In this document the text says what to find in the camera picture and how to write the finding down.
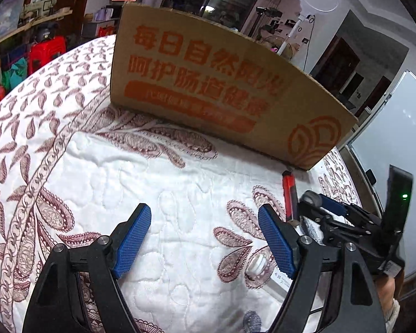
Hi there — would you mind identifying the red utility knife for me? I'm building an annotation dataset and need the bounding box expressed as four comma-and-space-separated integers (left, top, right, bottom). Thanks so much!
282, 171, 299, 224

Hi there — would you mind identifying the white bottle cap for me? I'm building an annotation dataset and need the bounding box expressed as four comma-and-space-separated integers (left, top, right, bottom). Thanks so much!
246, 253, 267, 278

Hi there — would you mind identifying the paisley quilted table cloth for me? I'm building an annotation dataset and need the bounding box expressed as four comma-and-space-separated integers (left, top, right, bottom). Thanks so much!
0, 34, 363, 333

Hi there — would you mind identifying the white whiteboard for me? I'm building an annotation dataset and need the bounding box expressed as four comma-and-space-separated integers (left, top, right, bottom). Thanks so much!
346, 70, 416, 278

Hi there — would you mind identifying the brown cardboard box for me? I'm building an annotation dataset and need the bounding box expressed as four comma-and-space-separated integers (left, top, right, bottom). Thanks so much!
110, 3, 356, 170

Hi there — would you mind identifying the red plastic stool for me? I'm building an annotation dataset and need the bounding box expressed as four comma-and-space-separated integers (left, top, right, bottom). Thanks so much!
28, 36, 66, 75

